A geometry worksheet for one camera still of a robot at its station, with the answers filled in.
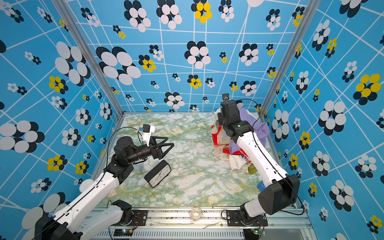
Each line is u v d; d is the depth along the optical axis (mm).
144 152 619
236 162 890
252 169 886
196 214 753
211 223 725
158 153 601
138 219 725
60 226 388
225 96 643
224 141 841
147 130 618
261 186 813
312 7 681
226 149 937
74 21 740
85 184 693
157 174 805
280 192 398
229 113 558
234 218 726
